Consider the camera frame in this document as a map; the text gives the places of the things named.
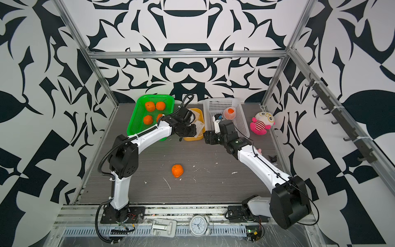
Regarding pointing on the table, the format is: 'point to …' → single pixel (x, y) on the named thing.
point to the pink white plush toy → (261, 122)
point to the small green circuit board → (253, 232)
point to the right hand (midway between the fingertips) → (209, 131)
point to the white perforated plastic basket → (213, 106)
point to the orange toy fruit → (150, 106)
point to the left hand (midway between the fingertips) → (195, 129)
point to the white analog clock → (198, 226)
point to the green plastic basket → (141, 118)
